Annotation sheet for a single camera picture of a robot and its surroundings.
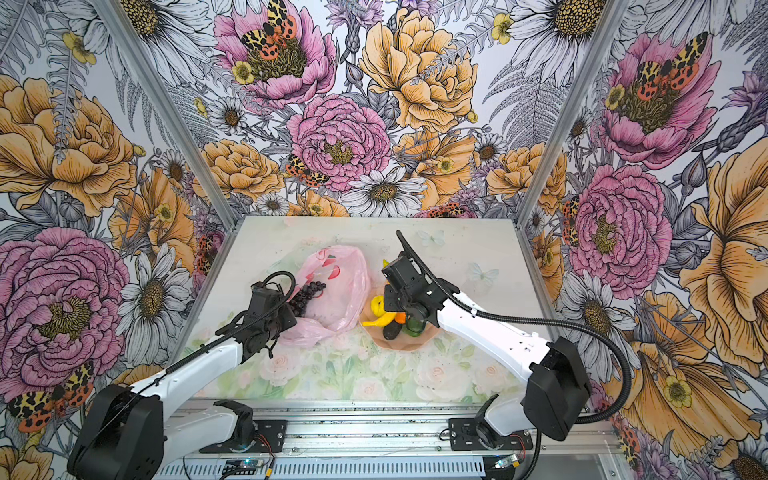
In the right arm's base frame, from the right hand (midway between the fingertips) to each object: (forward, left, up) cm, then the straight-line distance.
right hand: (393, 306), depth 81 cm
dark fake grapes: (+9, +29, -11) cm, 33 cm away
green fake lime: (-1, -6, -10) cm, 12 cm away
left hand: (+2, +31, -10) cm, 33 cm away
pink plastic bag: (+11, +17, -17) cm, 26 cm away
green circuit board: (-33, +36, -15) cm, 51 cm away
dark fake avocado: (-2, +1, -10) cm, 10 cm away
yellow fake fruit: (-4, +3, 0) cm, 5 cm away
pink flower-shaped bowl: (-4, -3, -13) cm, 14 cm away
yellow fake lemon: (+5, +4, -7) cm, 10 cm away
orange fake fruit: (0, -2, -6) cm, 6 cm away
